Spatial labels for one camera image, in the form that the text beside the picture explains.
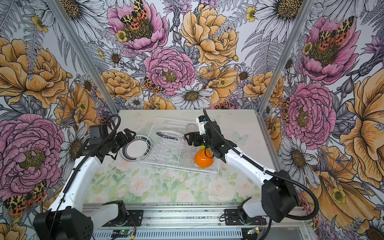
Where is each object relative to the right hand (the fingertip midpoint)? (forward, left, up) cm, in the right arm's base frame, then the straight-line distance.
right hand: (191, 139), depth 81 cm
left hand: (-1, +32, 0) cm, 32 cm away
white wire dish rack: (+10, +19, -19) cm, 29 cm away
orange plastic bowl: (-6, -6, -14) cm, 16 cm away
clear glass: (+16, 0, -10) cm, 19 cm away
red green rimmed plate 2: (+13, +14, -14) cm, 24 cm away
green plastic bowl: (-8, -6, +4) cm, 10 cm away
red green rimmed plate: (+4, +35, -16) cm, 39 cm away
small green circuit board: (-38, +32, -19) cm, 53 cm away
